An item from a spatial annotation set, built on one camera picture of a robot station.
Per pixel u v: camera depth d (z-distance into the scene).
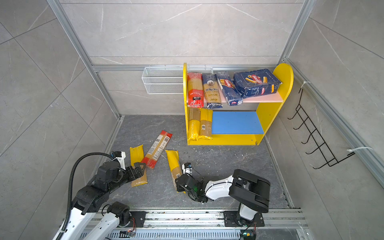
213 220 0.75
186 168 0.77
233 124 0.98
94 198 0.46
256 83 0.71
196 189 0.65
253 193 0.43
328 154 0.61
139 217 0.73
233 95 0.68
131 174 0.62
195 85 0.75
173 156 0.93
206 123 0.93
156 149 0.98
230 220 0.73
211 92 0.72
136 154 0.95
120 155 0.65
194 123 0.91
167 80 1.00
